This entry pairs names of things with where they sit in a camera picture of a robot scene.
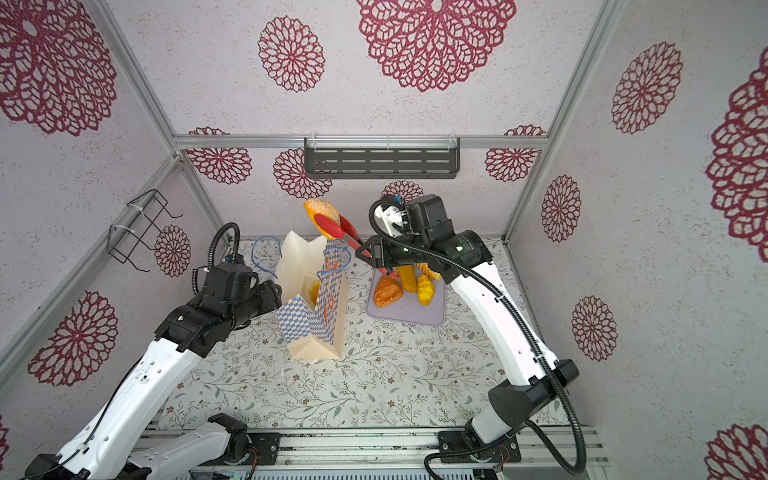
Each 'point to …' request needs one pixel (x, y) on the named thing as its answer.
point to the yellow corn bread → (425, 290)
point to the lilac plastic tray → (408, 308)
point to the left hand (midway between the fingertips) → (272, 297)
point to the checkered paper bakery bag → (312, 331)
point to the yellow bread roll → (314, 291)
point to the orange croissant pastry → (387, 291)
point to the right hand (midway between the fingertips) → (363, 246)
